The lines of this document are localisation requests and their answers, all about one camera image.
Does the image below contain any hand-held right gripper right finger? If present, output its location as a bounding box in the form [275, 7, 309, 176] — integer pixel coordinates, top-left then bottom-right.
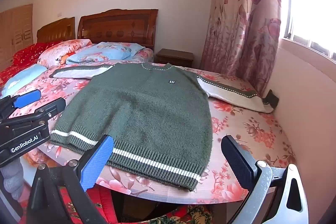
[221, 135, 310, 224]

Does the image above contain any green knit sweater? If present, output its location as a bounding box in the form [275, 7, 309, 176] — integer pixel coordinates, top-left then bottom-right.
[49, 62, 275, 191]

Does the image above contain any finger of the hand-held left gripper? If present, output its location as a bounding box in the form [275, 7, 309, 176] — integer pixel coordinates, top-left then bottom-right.
[0, 97, 67, 133]
[0, 89, 42, 119]

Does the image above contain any light blue floral pillow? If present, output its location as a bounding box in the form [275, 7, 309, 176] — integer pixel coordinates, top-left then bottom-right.
[66, 42, 145, 65]

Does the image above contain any window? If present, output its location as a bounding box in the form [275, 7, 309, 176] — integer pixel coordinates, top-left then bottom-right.
[278, 0, 336, 62]

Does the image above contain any red blanket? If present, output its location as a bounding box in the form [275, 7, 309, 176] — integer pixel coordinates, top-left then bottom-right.
[0, 41, 63, 86]

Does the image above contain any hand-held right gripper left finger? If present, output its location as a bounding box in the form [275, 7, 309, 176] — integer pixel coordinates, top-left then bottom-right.
[26, 135, 114, 224]

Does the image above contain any small wooden headboard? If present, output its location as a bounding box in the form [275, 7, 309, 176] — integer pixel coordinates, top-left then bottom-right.
[36, 17, 75, 43]

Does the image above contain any small black object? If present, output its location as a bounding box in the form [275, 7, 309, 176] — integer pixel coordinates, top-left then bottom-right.
[262, 90, 279, 109]

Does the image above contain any wooden wardrobe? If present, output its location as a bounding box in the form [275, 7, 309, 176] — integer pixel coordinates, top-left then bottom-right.
[0, 4, 34, 64]

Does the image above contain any large wooden headboard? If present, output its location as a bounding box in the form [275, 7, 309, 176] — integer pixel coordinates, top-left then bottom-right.
[77, 9, 159, 50]

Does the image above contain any pink floral curtain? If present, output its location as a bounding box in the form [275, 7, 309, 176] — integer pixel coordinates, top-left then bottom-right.
[199, 0, 282, 97]

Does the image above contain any wooden nightstand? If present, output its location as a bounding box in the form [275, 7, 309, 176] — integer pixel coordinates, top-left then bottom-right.
[156, 49, 195, 67]

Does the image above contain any pink floral bed mat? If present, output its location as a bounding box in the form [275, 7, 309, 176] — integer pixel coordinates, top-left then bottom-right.
[0, 61, 298, 205]

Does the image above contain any pink floral pillow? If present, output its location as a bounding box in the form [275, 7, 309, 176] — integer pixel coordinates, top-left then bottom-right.
[38, 39, 93, 69]

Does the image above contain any person's left hand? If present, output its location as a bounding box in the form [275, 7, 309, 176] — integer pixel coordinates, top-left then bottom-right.
[0, 158, 25, 198]

